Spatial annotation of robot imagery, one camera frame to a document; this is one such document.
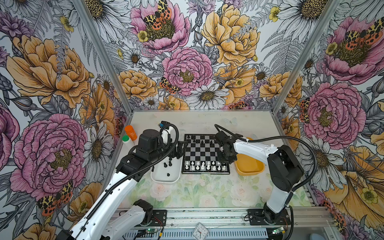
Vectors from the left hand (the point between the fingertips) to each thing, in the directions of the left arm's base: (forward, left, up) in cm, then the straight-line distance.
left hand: (178, 146), depth 71 cm
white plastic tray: (-1, +8, -25) cm, 26 cm away
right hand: (+1, -25, -22) cm, 34 cm away
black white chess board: (+9, -11, -25) cm, 29 cm away
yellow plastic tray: (+3, -40, -28) cm, 48 cm away
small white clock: (-31, -10, -23) cm, 40 cm away
